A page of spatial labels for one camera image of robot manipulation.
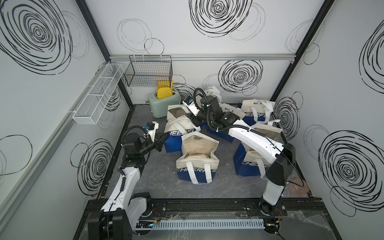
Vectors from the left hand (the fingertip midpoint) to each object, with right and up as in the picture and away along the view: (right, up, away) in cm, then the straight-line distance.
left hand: (167, 133), depth 77 cm
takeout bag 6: (+51, +12, +10) cm, 54 cm away
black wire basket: (-29, +54, +68) cm, 92 cm away
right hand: (+12, +12, -1) cm, 16 cm away
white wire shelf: (-36, +12, -6) cm, 39 cm away
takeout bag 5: (+26, +25, +15) cm, 39 cm away
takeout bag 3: (+33, +14, +8) cm, 37 cm away
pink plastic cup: (+69, -30, +2) cm, 75 cm away
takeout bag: (+41, -12, -6) cm, 43 cm away
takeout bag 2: (+16, -13, -10) cm, 23 cm away
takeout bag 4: (+6, +5, -3) cm, 8 cm away
